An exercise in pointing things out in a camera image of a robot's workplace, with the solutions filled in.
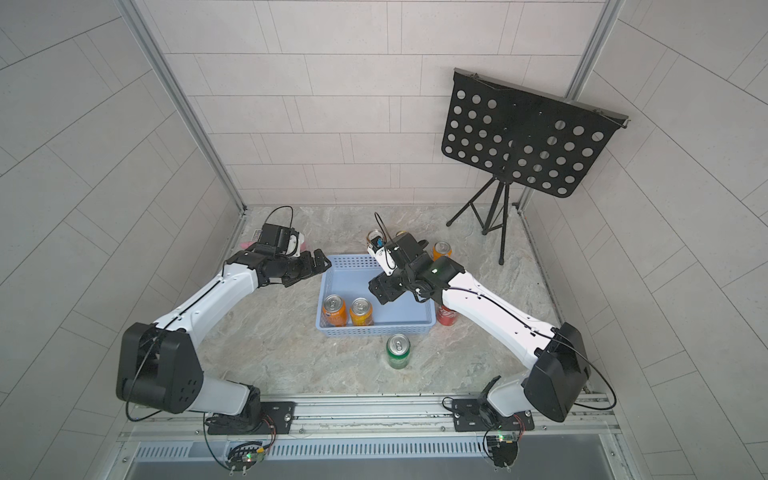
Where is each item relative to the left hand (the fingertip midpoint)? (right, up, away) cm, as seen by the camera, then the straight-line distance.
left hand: (325, 264), depth 86 cm
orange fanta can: (+4, -12, -8) cm, 15 cm away
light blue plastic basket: (+5, -6, +12) cm, 14 cm away
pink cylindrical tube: (-32, +5, +17) cm, 37 cm away
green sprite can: (+21, -19, -14) cm, 32 cm away
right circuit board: (+46, -42, -18) cm, 64 cm away
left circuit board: (-14, -42, -18) cm, 48 cm away
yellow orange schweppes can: (+12, -12, -7) cm, 18 cm away
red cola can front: (+35, -14, -4) cm, 38 cm away
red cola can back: (+13, +9, +10) cm, 18 cm away
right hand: (+17, -3, -9) cm, 20 cm away
